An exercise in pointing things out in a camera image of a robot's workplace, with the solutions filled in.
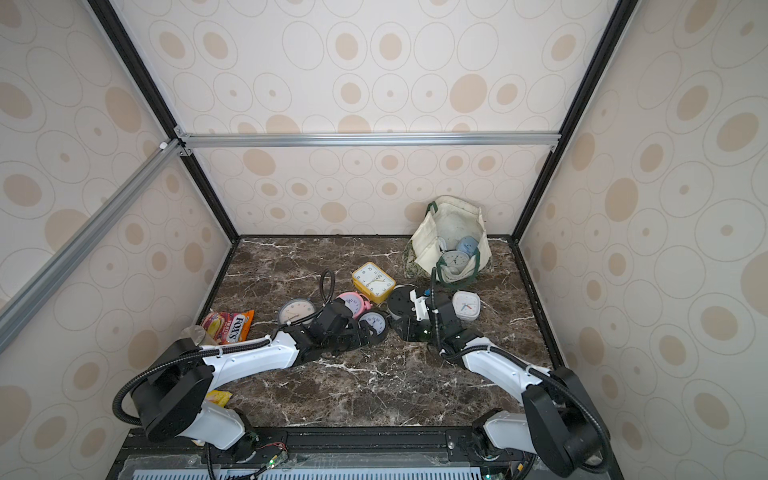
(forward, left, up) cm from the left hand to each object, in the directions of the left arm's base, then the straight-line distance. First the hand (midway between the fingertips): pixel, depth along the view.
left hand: (377, 336), depth 84 cm
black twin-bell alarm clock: (+9, 0, -6) cm, 10 cm away
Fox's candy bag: (+5, +46, -6) cm, 47 cm away
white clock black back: (+15, -7, -5) cm, 17 cm away
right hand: (+4, -9, +1) cm, 10 cm away
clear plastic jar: (-2, +47, +6) cm, 48 cm away
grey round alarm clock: (+12, +27, -7) cm, 31 cm away
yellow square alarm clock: (+24, +2, -6) cm, 24 cm away
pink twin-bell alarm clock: (+15, +8, -6) cm, 17 cm away
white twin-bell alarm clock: (+30, -26, -3) cm, 40 cm away
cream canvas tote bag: (+48, -25, +2) cm, 54 cm away
